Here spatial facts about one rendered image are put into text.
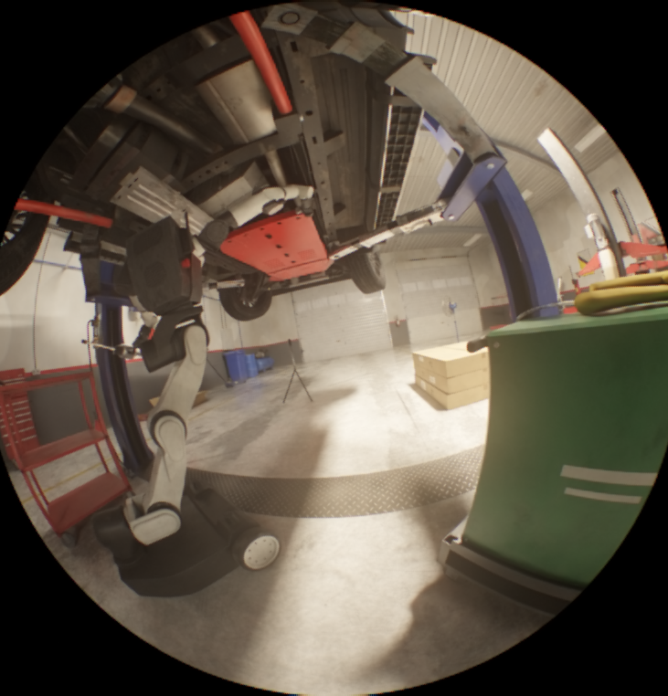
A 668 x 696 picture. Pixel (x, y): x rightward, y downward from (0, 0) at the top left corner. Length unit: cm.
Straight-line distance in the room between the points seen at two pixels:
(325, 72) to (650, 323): 113
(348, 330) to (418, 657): 975
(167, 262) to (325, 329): 929
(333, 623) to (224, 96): 173
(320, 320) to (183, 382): 928
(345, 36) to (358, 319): 960
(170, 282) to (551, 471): 101
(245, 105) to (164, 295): 80
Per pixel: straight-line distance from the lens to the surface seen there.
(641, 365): 36
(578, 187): 318
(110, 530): 95
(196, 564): 86
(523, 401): 36
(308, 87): 91
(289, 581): 90
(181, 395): 80
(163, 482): 86
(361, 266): 218
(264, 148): 113
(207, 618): 95
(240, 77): 99
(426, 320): 1031
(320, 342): 983
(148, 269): 80
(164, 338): 79
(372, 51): 74
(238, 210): 91
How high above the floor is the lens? 78
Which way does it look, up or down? 2 degrees down
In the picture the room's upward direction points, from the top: 10 degrees counter-clockwise
